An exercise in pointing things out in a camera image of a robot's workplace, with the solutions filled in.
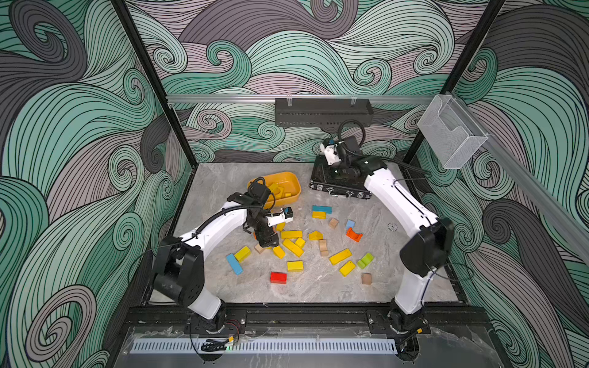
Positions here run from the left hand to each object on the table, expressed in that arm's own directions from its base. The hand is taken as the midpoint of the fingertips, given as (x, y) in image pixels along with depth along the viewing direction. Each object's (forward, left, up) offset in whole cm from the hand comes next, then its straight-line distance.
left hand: (272, 229), depth 84 cm
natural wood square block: (+8, -26, -9) cm, 28 cm away
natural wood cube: (-15, -35, -9) cm, 39 cm away
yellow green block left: (-6, +11, -9) cm, 16 cm away
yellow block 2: (-11, -29, -11) cm, 33 cm away
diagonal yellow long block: (-2, -8, -10) cm, 13 cm away
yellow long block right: (-6, -26, -10) cm, 29 cm away
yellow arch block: (+25, +1, -6) cm, 26 cm away
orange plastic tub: (+28, -4, -9) cm, 30 cm away
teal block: (+17, -22, -12) cm, 30 cm away
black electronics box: (+7, -22, +21) cm, 31 cm away
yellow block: (-11, -9, -9) cm, 16 cm away
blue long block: (-9, +15, -10) cm, 20 cm away
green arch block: (-8, -36, -9) cm, 38 cm away
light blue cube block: (+7, -33, -8) cm, 34 cm away
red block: (-14, -3, -11) cm, 18 cm away
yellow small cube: (-1, -11, -9) cm, 14 cm away
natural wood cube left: (-4, +5, -9) cm, 11 cm away
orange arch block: (+3, -33, -10) cm, 35 cm away
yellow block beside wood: (-5, -2, -9) cm, 10 cm away
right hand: (+16, -17, +14) cm, 27 cm away
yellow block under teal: (+13, -20, -11) cm, 26 cm away
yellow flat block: (+3, -8, -10) cm, 13 cm away
